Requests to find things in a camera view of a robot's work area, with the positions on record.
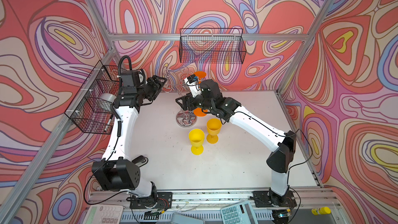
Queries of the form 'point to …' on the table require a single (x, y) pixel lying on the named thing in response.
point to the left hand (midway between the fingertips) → (165, 81)
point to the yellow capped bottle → (325, 210)
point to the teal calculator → (240, 212)
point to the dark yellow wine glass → (213, 126)
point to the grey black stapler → (140, 160)
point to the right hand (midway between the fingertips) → (183, 101)
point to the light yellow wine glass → (196, 137)
